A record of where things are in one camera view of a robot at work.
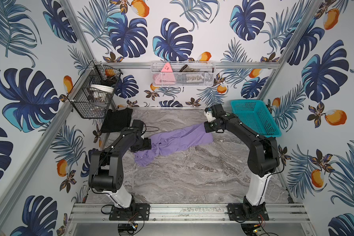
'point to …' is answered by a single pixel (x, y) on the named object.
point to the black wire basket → (93, 94)
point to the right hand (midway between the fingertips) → (207, 126)
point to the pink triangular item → (165, 77)
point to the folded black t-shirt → (116, 120)
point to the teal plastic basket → (255, 113)
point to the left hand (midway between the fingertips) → (144, 145)
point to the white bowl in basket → (103, 88)
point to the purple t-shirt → (164, 143)
